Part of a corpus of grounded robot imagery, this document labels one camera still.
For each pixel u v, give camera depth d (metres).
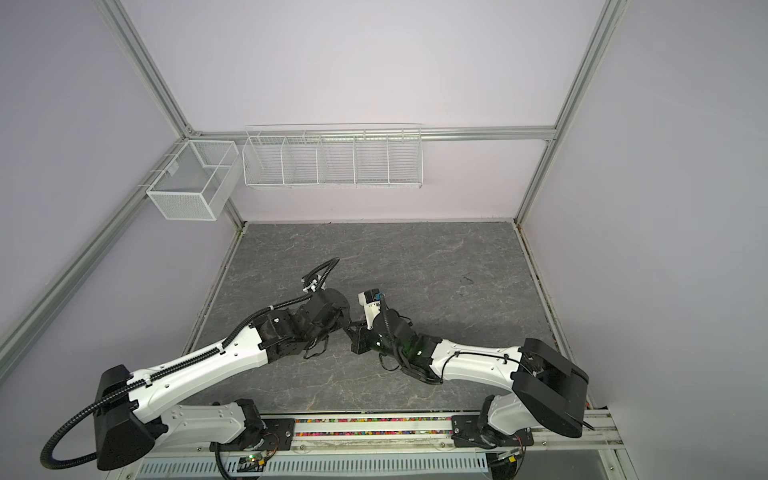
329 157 1.02
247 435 0.64
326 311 0.56
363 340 0.68
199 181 0.97
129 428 0.38
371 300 0.69
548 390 0.42
